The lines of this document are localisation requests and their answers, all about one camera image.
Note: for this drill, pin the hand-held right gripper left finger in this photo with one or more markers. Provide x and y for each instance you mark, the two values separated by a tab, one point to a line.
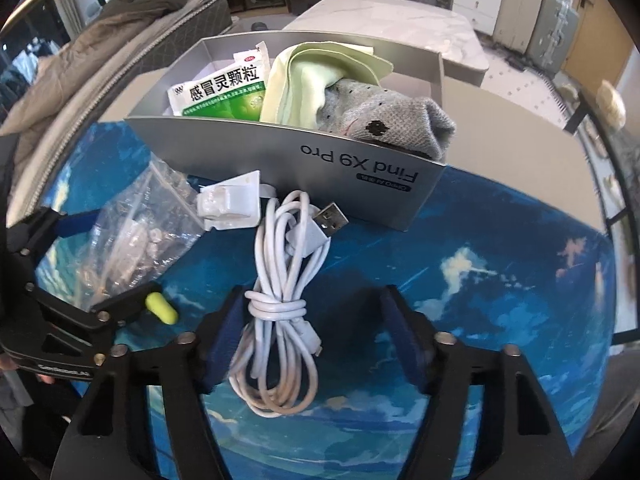
222	340

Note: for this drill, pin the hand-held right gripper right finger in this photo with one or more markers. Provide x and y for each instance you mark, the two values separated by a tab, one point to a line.
405	340

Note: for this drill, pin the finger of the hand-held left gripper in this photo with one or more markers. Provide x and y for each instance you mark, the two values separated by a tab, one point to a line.
75	223
120	307

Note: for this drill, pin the yellow foam earplug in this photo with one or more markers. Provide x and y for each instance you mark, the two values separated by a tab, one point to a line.
162	309

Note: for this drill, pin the clear plastic bag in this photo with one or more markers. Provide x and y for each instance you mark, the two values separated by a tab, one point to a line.
140	230

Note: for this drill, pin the white plastic hook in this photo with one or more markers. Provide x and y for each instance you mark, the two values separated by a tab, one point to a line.
230	200

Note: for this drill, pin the green white medicine packet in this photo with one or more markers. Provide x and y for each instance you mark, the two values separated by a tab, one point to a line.
215	95

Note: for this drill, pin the grey cardboard box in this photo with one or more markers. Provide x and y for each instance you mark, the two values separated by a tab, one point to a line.
300	160

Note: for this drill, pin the grey dotted sock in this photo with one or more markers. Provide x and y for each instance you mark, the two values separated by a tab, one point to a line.
400	120

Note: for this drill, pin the light green cloth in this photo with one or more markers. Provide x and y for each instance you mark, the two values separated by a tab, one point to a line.
295	90

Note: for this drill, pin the blue sky printed desk mat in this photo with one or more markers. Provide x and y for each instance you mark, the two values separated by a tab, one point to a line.
475	285

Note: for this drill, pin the tan duvet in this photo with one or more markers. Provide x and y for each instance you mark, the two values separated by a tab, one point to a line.
75	75

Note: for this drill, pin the person's beige trouser leg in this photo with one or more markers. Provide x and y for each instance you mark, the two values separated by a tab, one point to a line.
617	390

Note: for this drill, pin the dark olive blanket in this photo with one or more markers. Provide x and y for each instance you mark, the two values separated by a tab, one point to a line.
145	2

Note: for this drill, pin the grey quilted mattress bed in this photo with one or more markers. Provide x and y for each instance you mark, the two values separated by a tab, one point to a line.
200	25

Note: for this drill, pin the dark glass side table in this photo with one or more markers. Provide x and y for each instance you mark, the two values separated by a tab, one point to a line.
620	185

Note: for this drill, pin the grey slipper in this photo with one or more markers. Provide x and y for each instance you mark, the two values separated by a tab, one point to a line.
258	26

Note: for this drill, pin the black slippers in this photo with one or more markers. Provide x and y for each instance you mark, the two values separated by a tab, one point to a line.
515	61

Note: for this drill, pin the white crumpled bag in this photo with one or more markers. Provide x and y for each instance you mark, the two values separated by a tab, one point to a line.
612	105

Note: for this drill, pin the white marble coffee table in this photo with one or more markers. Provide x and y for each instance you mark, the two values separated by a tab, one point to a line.
390	20

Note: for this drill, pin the silver suitcase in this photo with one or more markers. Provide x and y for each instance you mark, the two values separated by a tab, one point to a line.
552	35

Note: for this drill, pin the beige suitcase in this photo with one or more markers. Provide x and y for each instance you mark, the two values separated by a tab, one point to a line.
517	10

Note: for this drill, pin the tan wooden door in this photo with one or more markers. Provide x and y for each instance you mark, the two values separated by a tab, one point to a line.
582	30

